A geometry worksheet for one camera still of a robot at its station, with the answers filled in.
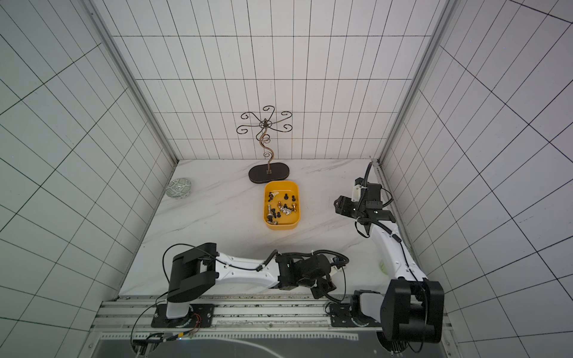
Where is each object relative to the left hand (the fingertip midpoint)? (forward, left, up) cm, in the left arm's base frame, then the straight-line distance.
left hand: (324, 284), depth 76 cm
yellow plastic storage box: (+26, +16, -3) cm, 31 cm away
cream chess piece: (+41, +20, -2) cm, 45 cm away
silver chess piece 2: (+27, +21, -2) cm, 35 cm away
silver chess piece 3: (+31, +14, -2) cm, 34 cm away
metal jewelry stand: (+54, +24, -2) cm, 60 cm away
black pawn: (+38, +11, -3) cm, 40 cm away
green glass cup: (+7, -23, -2) cm, 24 cm away
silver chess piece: (+29, +22, -2) cm, 37 cm away
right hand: (+28, -9, +11) cm, 32 cm away
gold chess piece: (+35, +17, -2) cm, 39 cm away
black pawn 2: (+39, +14, -3) cm, 42 cm away
